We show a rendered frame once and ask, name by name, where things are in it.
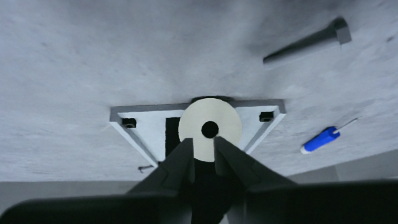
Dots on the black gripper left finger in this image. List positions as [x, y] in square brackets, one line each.
[160, 198]

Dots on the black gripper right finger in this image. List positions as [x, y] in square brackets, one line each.
[257, 200]

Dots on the blue screwdriver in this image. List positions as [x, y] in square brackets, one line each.
[327, 136]

